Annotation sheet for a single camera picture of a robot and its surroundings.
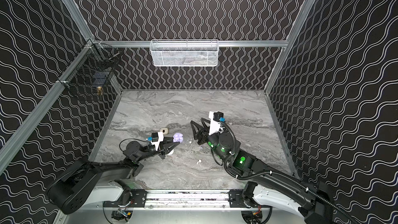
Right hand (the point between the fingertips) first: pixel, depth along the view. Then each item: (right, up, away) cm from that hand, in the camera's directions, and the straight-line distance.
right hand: (197, 122), depth 67 cm
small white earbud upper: (-5, -14, +25) cm, 29 cm away
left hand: (-8, -9, +4) cm, 13 cm away
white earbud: (+1, -24, +18) cm, 30 cm away
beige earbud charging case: (-20, -8, +29) cm, 36 cm away
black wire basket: (-66, +31, +30) cm, 79 cm away
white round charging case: (-12, -15, +4) cm, 19 cm away
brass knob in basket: (-53, +16, +16) cm, 57 cm away
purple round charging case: (-9, -8, +6) cm, 13 cm away
